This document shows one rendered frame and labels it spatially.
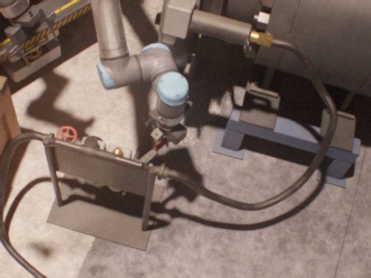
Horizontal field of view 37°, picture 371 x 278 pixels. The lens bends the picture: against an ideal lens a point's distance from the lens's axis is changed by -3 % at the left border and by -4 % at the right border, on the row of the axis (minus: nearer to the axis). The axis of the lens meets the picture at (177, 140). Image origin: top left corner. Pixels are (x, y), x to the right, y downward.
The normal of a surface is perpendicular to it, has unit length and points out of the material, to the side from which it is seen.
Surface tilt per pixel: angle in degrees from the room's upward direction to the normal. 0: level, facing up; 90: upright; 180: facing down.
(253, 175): 0
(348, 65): 83
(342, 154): 90
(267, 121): 0
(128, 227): 0
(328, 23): 55
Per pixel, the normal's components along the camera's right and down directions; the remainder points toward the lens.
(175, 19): -0.19, 0.58
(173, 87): 0.13, -0.40
